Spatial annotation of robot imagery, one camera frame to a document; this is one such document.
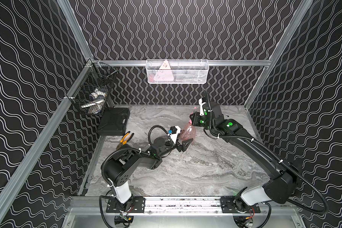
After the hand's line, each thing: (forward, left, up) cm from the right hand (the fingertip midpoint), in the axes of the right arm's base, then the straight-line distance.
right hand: (190, 115), depth 77 cm
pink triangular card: (+28, +15, +8) cm, 33 cm away
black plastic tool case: (+13, +54, -22) cm, 59 cm away
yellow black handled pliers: (0, +44, -27) cm, 51 cm away
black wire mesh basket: (+35, +63, +2) cm, 72 cm away
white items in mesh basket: (+1, +50, +6) cm, 50 cm away
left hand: (-6, +1, -8) cm, 10 cm away
